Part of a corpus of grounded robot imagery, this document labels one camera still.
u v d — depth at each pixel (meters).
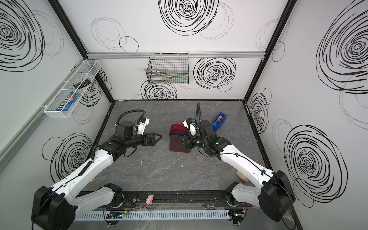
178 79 0.87
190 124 0.68
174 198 0.75
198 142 0.65
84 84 0.80
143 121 0.71
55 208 0.38
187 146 0.66
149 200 0.72
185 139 0.67
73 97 0.72
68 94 0.76
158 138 0.73
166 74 0.87
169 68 0.89
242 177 0.79
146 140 0.68
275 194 0.39
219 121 1.02
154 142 0.69
